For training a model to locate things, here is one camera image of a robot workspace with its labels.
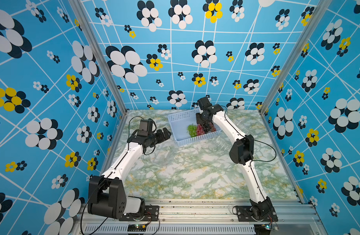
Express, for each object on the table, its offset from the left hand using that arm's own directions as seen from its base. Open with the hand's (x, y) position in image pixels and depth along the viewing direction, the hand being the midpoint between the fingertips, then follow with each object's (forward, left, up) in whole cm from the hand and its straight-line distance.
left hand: (167, 134), depth 85 cm
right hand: (+17, -22, -5) cm, 29 cm away
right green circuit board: (-44, -48, -17) cm, 67 cm away
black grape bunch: (+14, -27, -10) cm, 32 cm away
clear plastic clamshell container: (+3, -35, -16) cm, 39 cm away
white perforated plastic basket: (+23, -7, -15) cm, 28 cm away
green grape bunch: (+14, -16, -14) cm, 26 cm away
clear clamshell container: (+24, -60, -17) cm, 67 cm away
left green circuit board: (-43, +13, -20) cm, 49 cm away
